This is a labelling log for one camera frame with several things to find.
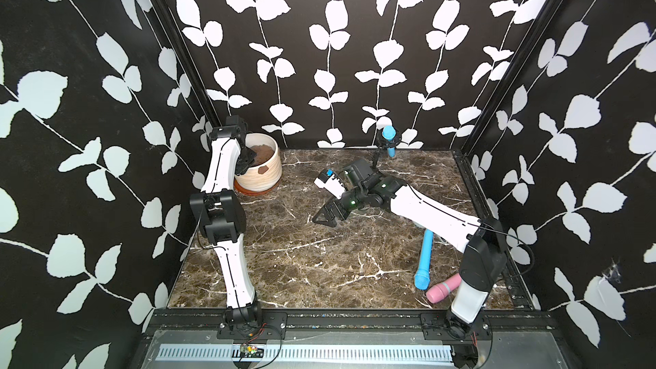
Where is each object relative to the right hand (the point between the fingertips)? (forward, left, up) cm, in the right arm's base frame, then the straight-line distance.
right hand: (320, 208), depth 76 cm
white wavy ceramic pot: (+19, +23, -9) cm, 31 cm away
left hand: (+22, +27, -4) cm, 36 cm away
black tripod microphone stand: (+31, -22, -2) cm, 38 cm away
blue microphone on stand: (+31, -24, +4) cm, 39 cm away
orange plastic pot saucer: (+19, +29, -19) cm, 40 cm away
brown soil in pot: (+31, +26, -8) cm, 41 cm away
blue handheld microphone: (-15, -33, -17) cm, 40 cm away
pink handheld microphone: (-19, -37, -18) cm, 45 cm away
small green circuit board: (-34, +20, -21) cm, 45 cm away
